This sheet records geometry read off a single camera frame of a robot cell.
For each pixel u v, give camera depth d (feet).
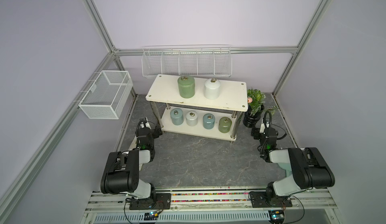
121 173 1.48
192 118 2.99
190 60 3.33
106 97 2.70
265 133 2.42
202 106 2.28
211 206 2.40
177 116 2.98
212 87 2.19
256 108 2.65
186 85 2.19
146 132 2.37
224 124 2.88
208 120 2.92
